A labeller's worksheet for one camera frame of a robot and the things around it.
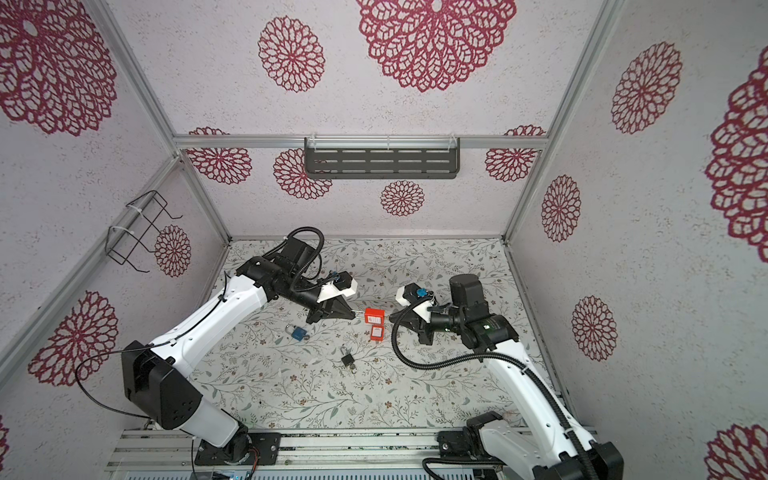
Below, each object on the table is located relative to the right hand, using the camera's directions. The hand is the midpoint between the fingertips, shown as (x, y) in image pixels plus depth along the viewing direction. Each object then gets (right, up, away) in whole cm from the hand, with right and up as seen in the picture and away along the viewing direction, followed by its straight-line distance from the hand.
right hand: (396, 311), depth 71 cm
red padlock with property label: (-5, -10, +22) cm, 24 cm away
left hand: (-12, -2, +3) cm, 12 cm away
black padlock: (-14, -17, +19) cm, 29 cm away
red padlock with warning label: (-5, -1, -2) cm, 5 cm away
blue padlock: (-30, -10, +24) cm, 40 cm away
